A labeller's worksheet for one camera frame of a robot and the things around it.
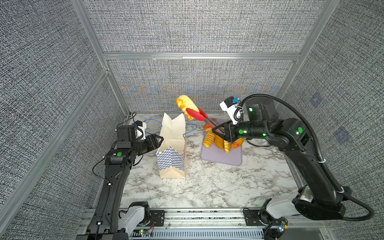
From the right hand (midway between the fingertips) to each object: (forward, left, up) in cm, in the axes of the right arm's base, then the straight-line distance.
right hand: (216, 125), depth 56 cm
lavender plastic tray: (+10, -4, -42) cm, 43 cm away
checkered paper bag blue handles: (0, +19, -20) cm, 28 cm away
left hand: (+5, +24, -16) cm, 29 cm away
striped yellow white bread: (+14, -13, -38) cm, 42 cm away
